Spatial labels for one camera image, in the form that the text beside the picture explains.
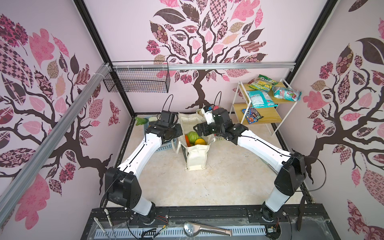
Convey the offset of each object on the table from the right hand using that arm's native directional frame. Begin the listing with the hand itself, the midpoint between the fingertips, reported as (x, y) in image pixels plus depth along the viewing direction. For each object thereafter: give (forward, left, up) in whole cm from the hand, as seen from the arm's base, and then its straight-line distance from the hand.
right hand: (200, 122), depth 80 cm
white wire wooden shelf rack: (+13, -24, +4) cm, 28 cm away
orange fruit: (-2, 0, -15) cm, 16 cm away
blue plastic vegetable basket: (-1, +22, -21) cm, 30 cm away
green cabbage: (+3, +5, -16) cm, 17 cm away
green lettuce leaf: (+17, +42, -16) cm, 48 cm away
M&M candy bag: (+13, -35, -9) cm, 38 cm away
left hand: (-2, +12, -6) cm, 14 cm away
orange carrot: (+2, +8, -21) cm, 22 cm away
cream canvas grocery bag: (-15, +3, -13) cm, 20 cm away
